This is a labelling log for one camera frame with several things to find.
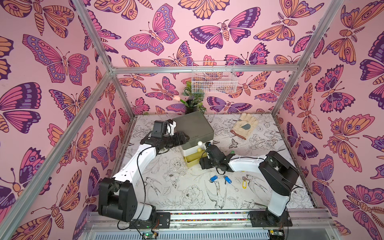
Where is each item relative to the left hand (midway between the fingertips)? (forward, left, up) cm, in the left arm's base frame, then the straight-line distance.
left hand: (186, 138), depth 84 cm
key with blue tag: (-16, -16, -18) cm, 29 cm away
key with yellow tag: (-18, -33, -18) cm, 42 cm away
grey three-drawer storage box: (+3, -8, +2) cm, 9 cm away
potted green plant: (+25, -4, +6) cm, 26 cm away
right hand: (-6, -9, -17) cm, 20 cm away
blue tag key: (-16, -24, -19) cm, 34 cm away
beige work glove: (+22, -41, -16) cm, 50 cm away
